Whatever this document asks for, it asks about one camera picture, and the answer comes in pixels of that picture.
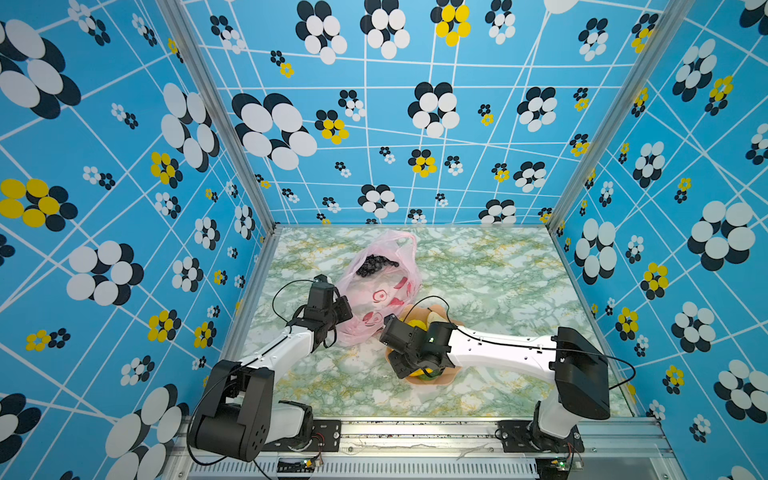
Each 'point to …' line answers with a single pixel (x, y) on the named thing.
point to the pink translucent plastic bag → (377, 300)
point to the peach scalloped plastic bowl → (421, 313)
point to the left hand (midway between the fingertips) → (349, 303)
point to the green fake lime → (432, 376)
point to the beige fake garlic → (434, 317)
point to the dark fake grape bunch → (373, 264)
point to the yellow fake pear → (413, 323)
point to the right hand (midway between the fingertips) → (397, 362)
